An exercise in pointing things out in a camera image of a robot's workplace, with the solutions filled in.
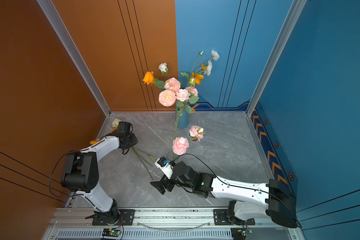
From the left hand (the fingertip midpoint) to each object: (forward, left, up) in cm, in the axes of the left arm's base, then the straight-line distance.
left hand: (134, 139), depth 97 cm
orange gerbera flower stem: (-8, -4, -6) cm, 11 cm away
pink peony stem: (-22, -31, +27) cm, 47 cm away
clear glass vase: (-26, -28, +26) cm, 46 cm away
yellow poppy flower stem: (-8, +20, +8) cm, 23 cm away
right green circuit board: (-49, -60, -6) cm, 78 cm away
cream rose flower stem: (+16, +18, -2) cm, 24 cm away
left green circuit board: (-49, +2, -7) cm, 49 cm away
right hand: (-29, -20, +13) cm, 37 cm away
